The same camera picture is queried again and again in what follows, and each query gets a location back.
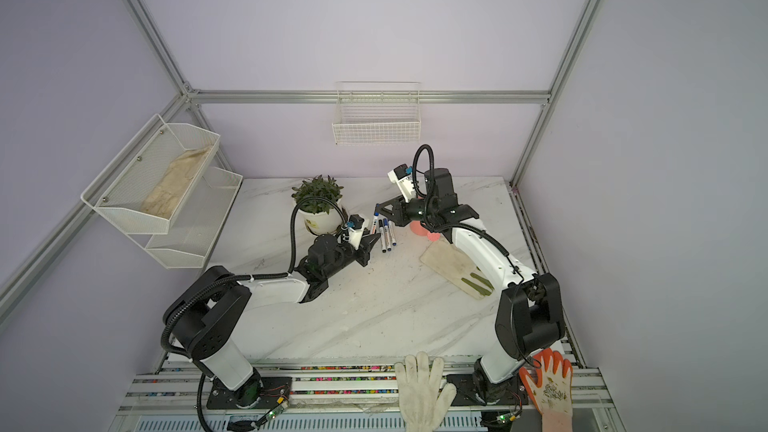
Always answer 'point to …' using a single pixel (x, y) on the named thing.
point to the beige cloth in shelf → (166, 194)
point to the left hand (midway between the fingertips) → (376, 231)
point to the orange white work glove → (553, 394)
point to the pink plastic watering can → (417, 227)
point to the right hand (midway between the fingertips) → (377, 210)
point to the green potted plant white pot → (319, 217)
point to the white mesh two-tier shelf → (193, 231)
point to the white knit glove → (423, 403)
